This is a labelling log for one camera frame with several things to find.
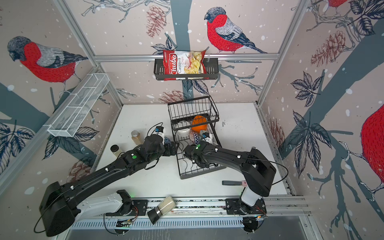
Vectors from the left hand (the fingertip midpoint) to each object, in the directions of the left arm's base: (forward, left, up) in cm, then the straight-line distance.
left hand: (173, 144), depth 77 cm
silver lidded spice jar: (+11, +25, -11) cm, 29 cm away
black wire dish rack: (+20, -4, +2) cm, 20 cm away
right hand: (-2, -24, -7) cm, 25 cm away
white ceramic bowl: (+16, -5, -13) cm, 21 cm away
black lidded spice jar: (+1, +35, -9) cm, 36 cm away
